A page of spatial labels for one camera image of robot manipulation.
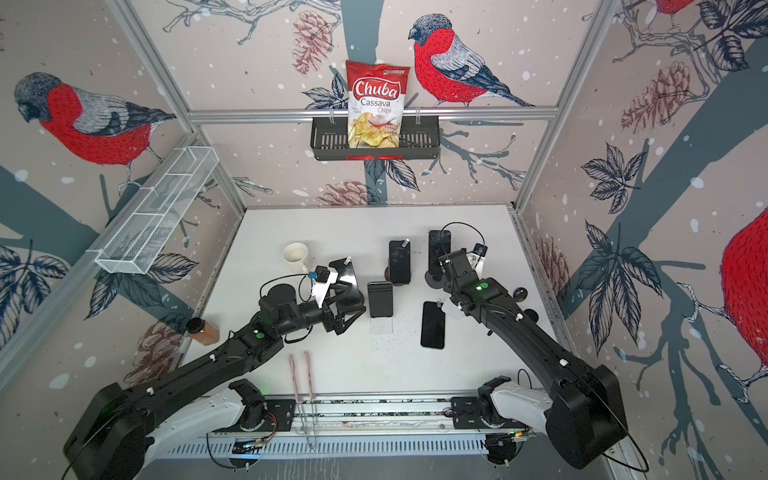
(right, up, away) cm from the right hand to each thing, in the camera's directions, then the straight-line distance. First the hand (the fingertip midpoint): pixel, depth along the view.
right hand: (459, 282), depth 83 cm
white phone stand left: (-22, -14, +5) cm, 27 cm away
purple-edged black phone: (-17, +4, +12) cm, 21 cm away
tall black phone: (-3, +10, +14) cm, 18 cm away
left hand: (-28, -3, -11) cm, 30 cm away
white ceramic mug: (-52, +7, +15) cm, 55 cm away
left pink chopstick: (-45, -28, -4) cm, 54 cm away
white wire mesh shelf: (-82, +13, -10) cm, 84 cm away
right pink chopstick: (-40, -29, -7) cm, 50 cm away
